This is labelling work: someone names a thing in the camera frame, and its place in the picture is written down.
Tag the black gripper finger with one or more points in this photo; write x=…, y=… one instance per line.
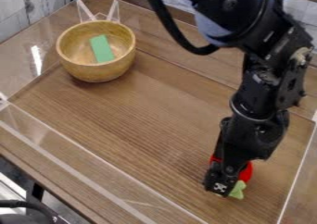
x=219, y=183

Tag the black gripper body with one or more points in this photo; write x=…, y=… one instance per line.
x=249, y=140

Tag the red plush strawberry toy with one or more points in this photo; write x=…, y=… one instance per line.
x=247, y=173

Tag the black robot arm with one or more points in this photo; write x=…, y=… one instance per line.
x=276, y=45

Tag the light wooden bowl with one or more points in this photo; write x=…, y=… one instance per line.
x=76, y=51

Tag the black table leg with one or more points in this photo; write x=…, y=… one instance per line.
x=38, y=191

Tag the green rectangular block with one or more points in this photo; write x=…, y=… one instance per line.
x=101, y=49

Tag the clear acrylic tray wall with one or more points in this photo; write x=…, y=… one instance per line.
x=121, y=147

